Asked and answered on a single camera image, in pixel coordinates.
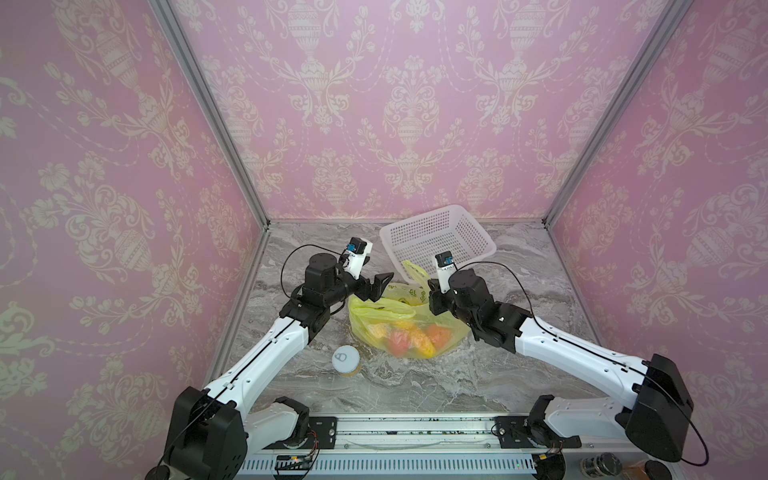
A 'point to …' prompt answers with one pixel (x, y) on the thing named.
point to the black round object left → (160, 472)
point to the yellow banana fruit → (425, 346)
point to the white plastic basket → (450, 228)
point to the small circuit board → (292, 462)
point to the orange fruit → (441, 336)
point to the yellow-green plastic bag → (402, 323)
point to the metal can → (606, 464)
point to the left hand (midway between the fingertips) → (382, 268)
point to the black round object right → (656, 470)
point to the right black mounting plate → (514, 432)
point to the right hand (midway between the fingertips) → (431, 281)
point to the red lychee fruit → (397, 342)
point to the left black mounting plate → (326, 428)
